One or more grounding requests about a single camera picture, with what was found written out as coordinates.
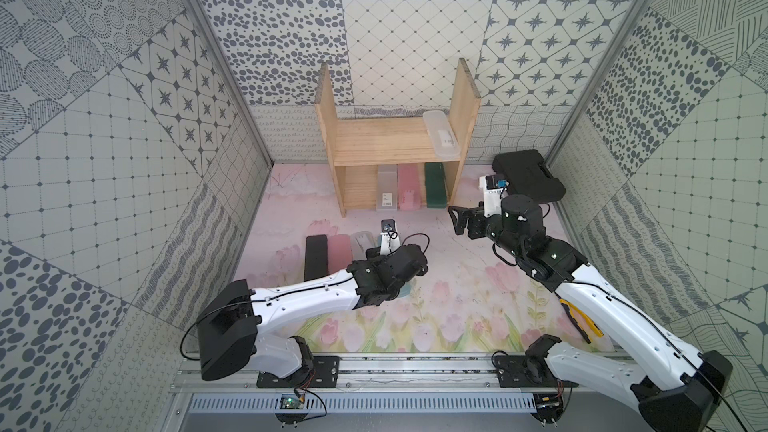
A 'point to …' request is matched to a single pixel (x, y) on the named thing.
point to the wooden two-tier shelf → (357, 146)
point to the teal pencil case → (405, 290)
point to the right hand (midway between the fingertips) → (466, 209)
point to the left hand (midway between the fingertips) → (405, 244)
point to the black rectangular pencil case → (316, 257)
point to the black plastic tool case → (527, 174)
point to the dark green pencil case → (435, 185)
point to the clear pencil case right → (443, 137)
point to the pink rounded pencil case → (340, 254)
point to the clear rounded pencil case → (361, 241)
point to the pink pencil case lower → (410, 187)
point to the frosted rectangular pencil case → (387, 187)
